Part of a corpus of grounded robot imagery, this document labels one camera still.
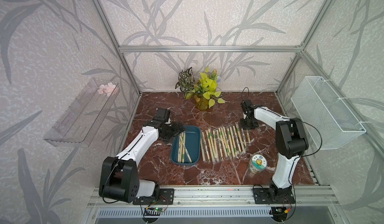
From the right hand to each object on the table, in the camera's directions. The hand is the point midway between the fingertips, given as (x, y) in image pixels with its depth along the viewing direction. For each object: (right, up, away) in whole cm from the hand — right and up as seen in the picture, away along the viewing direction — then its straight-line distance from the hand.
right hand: (245, 126), depth 98 cm
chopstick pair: (-29, -13, -9) cm, 33 cm away
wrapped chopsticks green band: (-42, -15, -11) cm, 46 cm away
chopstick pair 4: (-18, -12, -7) cm, 23 cm away
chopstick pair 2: (-27, -12, -7) cm, 30 cm away
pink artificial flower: (-78, +23, -22) cm, 84 cm away
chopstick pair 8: (-5, -6, -2) cm, 8 cm away
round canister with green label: (0, -16, -21) cm, 27 cm away
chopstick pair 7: (-9, -6, -2) cm, 11 cm away
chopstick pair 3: (-24, -9, -5) cm, 26 cm away
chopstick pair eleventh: (+1, -7, -2) cm, 7 cm away
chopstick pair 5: (-15, -10, -6) cm, 19 cm away
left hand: (-41, -1, -13) cm, 43 cm away
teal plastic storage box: (-35, -5, -4) cm, 36 cm away
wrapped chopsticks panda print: (-38, -15, -12) cm, 42 cm away
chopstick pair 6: (-11, -8, -5) cm, 14 cm away
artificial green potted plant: (-29, +26, -4) cm, 39 cm away
